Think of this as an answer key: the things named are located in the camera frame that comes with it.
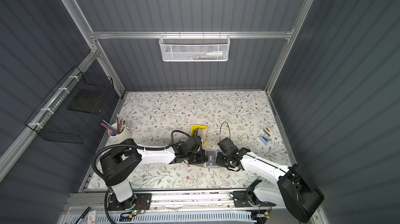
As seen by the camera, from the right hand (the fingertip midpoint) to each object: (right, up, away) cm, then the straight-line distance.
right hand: (219, 162), depth 86 cm
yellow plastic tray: (-15, +16, +10) cm, 24 cm away
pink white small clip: (+32, +16, +10) cm, 37 cm away
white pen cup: (-54, +15, +1) cm, 56 cm away
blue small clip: (+28, +11, +7) cm, 31 cm away
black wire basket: (-74, +28, -15) cm, 80 cm away
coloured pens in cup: (-57, +20, +3) cm, 61 cm away
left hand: (-5, +1, -1) cm, 5 cm away
